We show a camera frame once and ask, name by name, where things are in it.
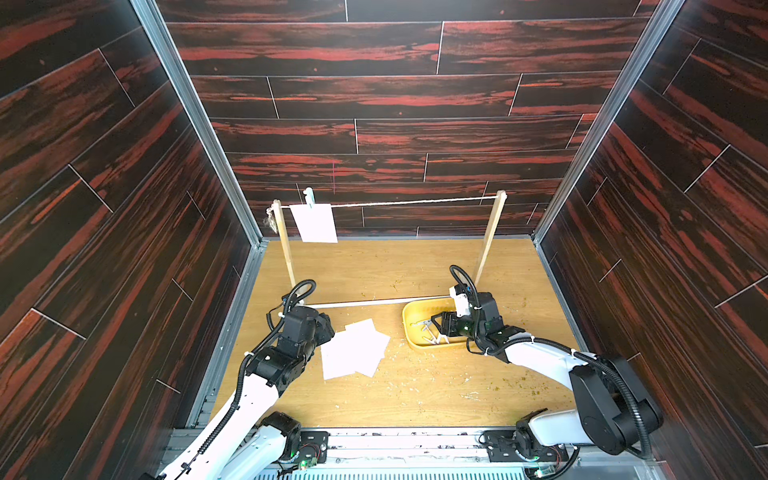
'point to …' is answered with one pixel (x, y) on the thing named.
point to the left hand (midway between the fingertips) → (325, 320)
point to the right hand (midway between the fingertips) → (443, 314)
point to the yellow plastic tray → (420, 330)
